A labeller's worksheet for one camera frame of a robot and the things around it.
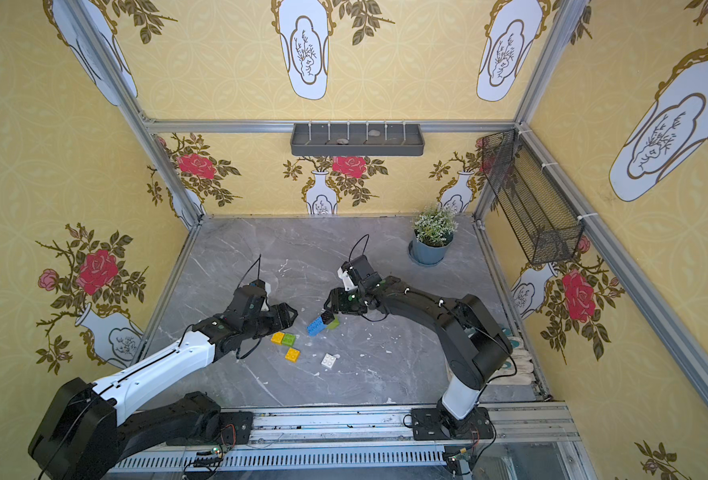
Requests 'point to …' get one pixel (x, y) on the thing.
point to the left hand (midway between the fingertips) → (294, 316)
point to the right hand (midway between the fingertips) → (330, 311)
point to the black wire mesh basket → (547, 226)
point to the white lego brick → (328, 360)
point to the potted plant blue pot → (421, 253)
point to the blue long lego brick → (316, 327)
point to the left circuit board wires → (211, 459)
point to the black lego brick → (327, 317)
